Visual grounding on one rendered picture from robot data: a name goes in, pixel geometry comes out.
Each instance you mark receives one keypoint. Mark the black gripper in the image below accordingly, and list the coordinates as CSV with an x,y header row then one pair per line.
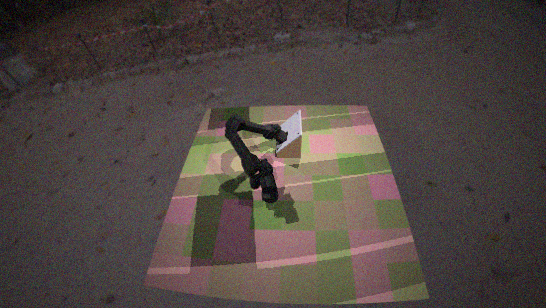
x,y
266,197

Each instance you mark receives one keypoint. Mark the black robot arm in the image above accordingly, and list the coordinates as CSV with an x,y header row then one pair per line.
x,y
250,163

